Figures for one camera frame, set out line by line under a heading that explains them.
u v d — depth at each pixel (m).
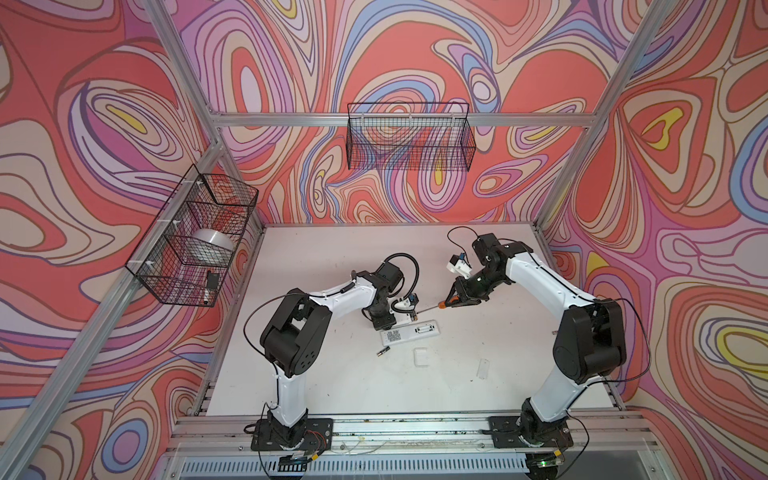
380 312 0.81
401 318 0.91
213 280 0.73
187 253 0.72
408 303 0.84
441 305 0.84
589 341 0.46
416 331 0.90
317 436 0.73
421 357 0.86
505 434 0.72
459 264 0.82
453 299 0.80
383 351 0.87
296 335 0.49
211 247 0.70
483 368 0.84
